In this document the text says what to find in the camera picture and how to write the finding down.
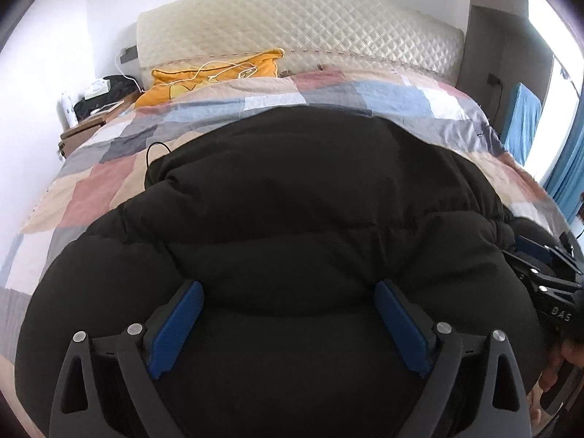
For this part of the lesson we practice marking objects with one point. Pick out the wooden bedside table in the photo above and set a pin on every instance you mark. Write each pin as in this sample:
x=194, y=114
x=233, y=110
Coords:
x=72, y=138

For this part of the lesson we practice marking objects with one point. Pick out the black puffer jacket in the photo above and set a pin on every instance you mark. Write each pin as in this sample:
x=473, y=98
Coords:
x=288, y=220

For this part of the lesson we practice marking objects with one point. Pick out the cream quilted headboard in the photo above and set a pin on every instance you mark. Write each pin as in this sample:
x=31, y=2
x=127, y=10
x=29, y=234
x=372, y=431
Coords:
x=359, y=34

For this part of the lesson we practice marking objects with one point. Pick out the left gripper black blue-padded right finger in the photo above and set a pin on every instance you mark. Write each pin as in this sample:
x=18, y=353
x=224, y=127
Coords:
x=436, y=351

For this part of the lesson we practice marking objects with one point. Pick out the blue curtain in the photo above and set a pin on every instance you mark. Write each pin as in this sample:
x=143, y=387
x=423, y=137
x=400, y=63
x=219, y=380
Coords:
x=565, y=183

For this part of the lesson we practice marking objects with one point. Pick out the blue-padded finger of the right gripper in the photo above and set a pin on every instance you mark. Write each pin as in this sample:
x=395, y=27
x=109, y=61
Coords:
x=529, y=250

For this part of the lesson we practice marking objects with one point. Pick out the black bag on nightstand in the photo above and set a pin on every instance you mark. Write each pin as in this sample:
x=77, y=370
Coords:
x=117, y=87

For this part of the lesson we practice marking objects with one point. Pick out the orange yellow pillow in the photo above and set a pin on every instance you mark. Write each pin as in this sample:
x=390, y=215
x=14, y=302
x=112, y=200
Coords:
x=170, y=84

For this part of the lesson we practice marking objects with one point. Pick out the patchwork checked duvet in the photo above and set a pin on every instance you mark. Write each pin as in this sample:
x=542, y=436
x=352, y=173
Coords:
x=111, y=167

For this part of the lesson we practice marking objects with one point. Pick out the white box on nightstand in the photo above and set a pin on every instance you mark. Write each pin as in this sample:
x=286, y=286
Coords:
x=97, y=88

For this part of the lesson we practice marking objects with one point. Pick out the person's right hand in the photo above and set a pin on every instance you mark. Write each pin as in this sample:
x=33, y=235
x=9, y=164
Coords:
x=568, y=352

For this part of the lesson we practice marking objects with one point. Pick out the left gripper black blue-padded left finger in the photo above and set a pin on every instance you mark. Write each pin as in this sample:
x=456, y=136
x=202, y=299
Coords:
x=137, y=357

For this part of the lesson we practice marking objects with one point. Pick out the blue cloth on chair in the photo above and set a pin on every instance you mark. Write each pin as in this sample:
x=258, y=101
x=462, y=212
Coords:
x=521, y=122

